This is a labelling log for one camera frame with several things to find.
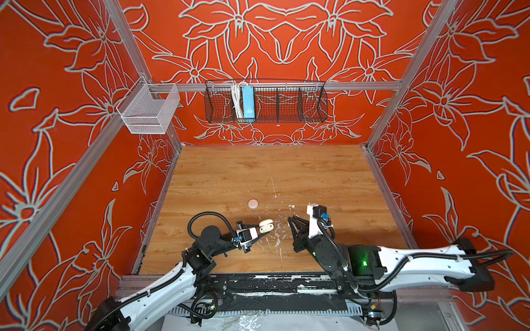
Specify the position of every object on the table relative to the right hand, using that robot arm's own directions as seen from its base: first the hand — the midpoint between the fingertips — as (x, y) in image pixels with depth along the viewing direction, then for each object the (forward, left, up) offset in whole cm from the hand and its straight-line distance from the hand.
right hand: (286, 217), depth 64 cm
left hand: (0, +7, -7) cm, 9 cm away
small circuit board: (-23, -30, -27) cm, 47 cm away
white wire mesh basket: (+51, +63, +6) cm, 81 cm away
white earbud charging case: (-1, +7, -5) cm, 8 cm away
